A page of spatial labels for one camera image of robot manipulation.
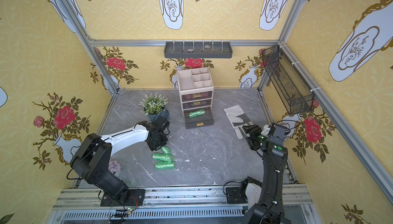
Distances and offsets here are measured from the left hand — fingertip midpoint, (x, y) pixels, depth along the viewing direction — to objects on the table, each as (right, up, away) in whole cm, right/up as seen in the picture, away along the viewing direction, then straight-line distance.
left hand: (167, 144), depth 90 cm
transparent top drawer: (+15, +28, 0) cm, 32 cm away
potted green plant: (-7, +22, 0) cm, 23 cm away
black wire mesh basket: (+72, +27, -6) cm, 77 cm away
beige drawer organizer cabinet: (+17, +33, -2) cm, 37 cm away
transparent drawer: (+11, +23, +6) cm, 26 cm away
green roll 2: (0, -2, -4) cm, 5 cm away
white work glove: (+45, +14, +13) cm, 49 cm away
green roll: (+17, +18, +10) cm, 27 cm away
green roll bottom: (+1, -9, -9) cm, 12 cm away
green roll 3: (+1, -5, -7) cm, 8 cm away
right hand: (+42, +10, -12) cm, 45 cm away
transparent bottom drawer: (+22, +13, +13) cm, 29 cm away
